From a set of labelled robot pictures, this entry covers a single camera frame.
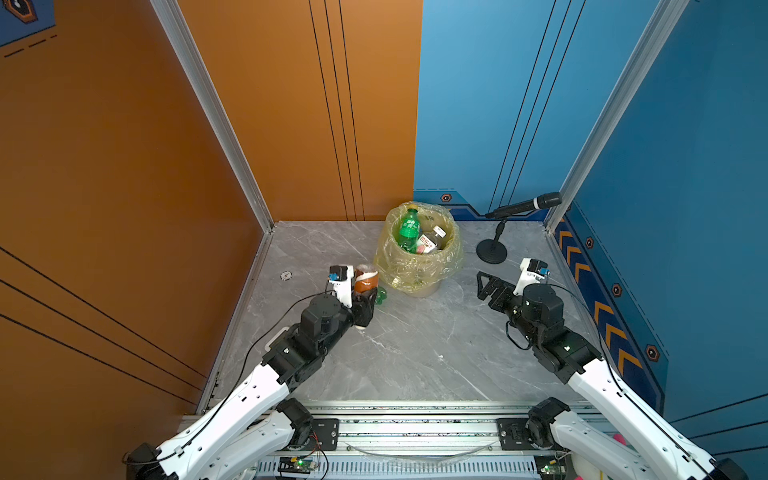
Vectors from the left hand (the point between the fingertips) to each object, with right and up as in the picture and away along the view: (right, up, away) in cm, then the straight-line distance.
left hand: (369, 288), depth 73 cm
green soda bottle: (+2, -5, +21) cm, 22 cm away
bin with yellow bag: (+13, +3, +6) cm, 15 cm away
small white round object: (-32, 0, +33) cm, 46 cm away
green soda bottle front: (+11, +15, +12) cm, 22 cm away
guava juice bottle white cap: (+19, +15, +14) cm, 28 cm away
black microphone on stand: (+43, +9, +36) cm, 57 cm away
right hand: (+30, +2, +3) cm, 30 cm away
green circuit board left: (-18, -42, -2) cm, 46 cm away
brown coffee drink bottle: (-1, +3, -4) cm, 5 cm away
